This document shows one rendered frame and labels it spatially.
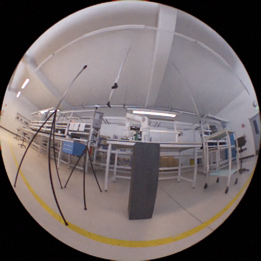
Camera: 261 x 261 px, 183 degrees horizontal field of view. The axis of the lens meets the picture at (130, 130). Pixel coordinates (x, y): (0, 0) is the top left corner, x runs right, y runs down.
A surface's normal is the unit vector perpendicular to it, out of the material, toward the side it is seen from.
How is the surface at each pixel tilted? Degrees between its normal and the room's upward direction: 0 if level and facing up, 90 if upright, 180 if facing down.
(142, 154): 90
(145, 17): 180
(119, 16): 180
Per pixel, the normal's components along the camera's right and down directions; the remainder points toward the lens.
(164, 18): -0.08, 0.94
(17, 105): 1.00, 0.07
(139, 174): 0.07, -0.33
